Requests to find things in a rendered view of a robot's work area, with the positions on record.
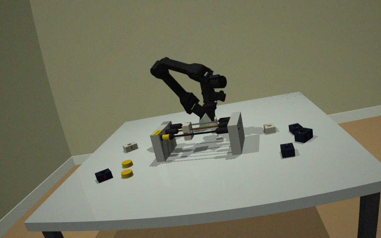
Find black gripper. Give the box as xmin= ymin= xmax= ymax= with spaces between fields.
xmin=201 ymin=89 xmax=217 ymax=121

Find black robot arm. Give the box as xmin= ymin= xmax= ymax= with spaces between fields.
xmin=150 ymin=57 xmax=227 ymax=119

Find yellow short cylinder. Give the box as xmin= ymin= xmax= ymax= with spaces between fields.
xmin=122 ymin=160 xmax=133 ymax=168
xmin=121 ymin=169 xmax=133 ymax=179

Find small beige block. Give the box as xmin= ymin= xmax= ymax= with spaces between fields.
xmin=264 ymin=123 xmax=276 ymax=134

